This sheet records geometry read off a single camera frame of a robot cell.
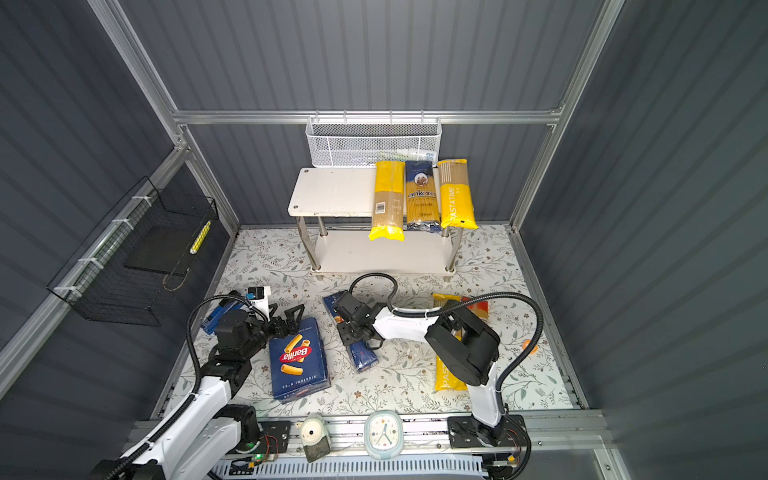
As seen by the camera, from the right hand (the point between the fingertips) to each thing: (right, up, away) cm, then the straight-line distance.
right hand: (349, 332), depth 91 cm
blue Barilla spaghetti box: (+5, -4, -8) cm, 11 cm away
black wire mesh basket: (-52, +19, -21) cm, 59 cm away
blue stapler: (-43, +3, 0) cm, 43 cm away
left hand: (-16, +9, -8) cm, 20 cm away
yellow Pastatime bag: (+28, -10, -10) cm, 31 cm away
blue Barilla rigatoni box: (-12, -5, -11) cm, 17 cm away
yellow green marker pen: (-39, +27, -12) cm, 49 cm away
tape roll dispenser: (-5, -18, -23) cm, 29 cm away
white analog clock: (+11, -20, -19) cm, 29 cm away
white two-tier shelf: (-3, +37, -12) cm, 39 cm away
